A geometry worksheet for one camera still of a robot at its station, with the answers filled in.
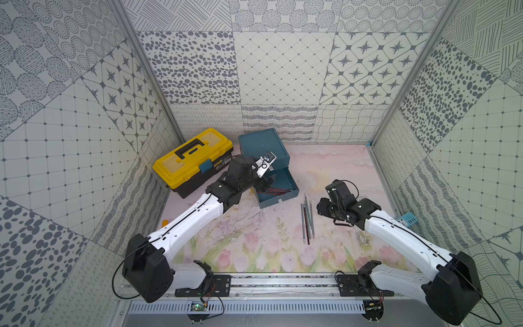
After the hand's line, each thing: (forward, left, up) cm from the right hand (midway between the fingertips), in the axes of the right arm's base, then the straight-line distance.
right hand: (322, 209), depth 83 cm
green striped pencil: (-2, +7, -11) cm, 14 cm away
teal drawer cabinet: (+26, +28, +13) cm, 40 cm away
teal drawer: (+12, +16, -2) cm, 20 cm away
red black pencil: (+10, +18, -1) cm, 21 cm away
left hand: (+11, +24, +18) cm, 32 cm away
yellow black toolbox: (+16, +57, +7) cm, 60 cm away
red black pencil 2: (-2, +6, -11) cm, 13 cm away
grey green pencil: (+2, +5, -11) cm, 12 cm away
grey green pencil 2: (+2, +3, -12) cm, 12 cm away
